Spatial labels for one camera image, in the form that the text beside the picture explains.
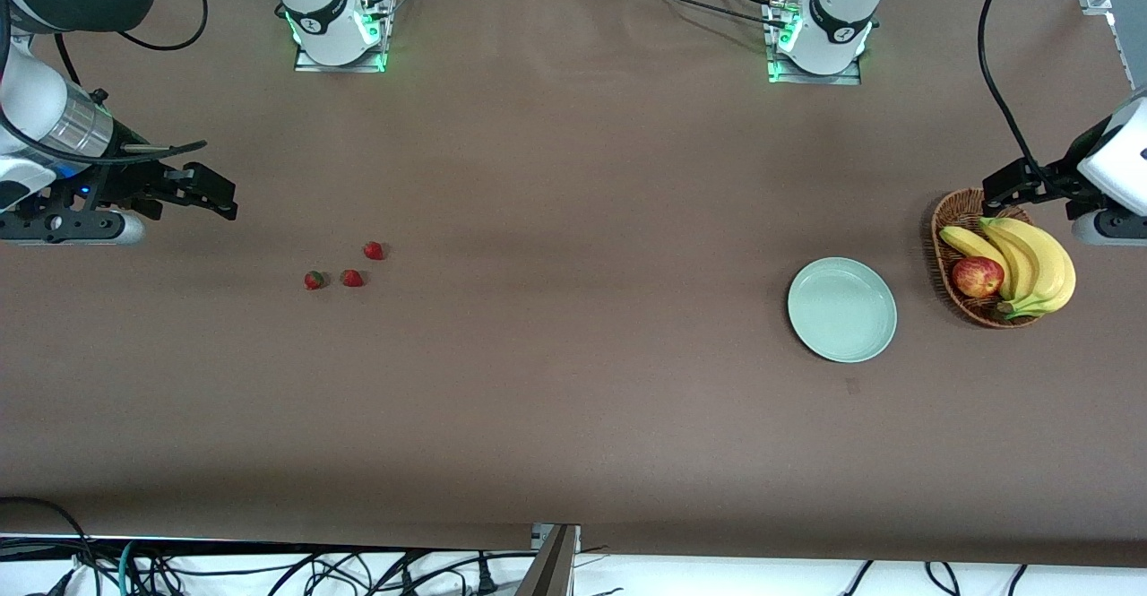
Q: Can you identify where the brown wicker basket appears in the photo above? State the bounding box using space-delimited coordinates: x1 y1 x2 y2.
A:
930 187 1046 330

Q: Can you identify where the large yellow banana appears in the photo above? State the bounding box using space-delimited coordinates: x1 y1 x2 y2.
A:
990 217 1077 320

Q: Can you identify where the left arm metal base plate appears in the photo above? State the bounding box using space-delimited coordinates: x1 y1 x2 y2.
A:
766 0 863 86

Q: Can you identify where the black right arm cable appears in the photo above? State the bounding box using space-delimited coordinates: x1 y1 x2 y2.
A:
0 0 210 168

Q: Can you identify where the long black table cable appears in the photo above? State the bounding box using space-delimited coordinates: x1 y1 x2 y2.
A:
618 0 791 22

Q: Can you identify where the pale green round plate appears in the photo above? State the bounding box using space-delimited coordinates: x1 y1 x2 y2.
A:
788 257 898 364

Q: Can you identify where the medium yellow banana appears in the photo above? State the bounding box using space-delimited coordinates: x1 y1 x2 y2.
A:
979 217 1042 304

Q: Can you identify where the red apple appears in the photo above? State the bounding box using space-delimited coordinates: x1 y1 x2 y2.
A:
952 256 1005 299

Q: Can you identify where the teal floor cable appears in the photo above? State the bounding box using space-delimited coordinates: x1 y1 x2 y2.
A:
118 540 150 596

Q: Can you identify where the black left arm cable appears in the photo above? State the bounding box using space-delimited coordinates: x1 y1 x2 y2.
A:
977 0 1055 190

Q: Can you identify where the aluminium profile post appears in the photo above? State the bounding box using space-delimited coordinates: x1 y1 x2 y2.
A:
515 523 582 596

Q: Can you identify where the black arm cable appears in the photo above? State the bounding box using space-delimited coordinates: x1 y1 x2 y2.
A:
0 0 210 168
977 0 1055 190

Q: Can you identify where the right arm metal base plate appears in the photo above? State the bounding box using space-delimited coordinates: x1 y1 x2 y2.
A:
294 0 389 73

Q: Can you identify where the small yellow banana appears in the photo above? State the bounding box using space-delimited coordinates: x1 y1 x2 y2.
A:
939 225 1013 301

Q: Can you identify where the large table cover sheet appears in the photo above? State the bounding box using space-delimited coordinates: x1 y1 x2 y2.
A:
0 0 1147 568

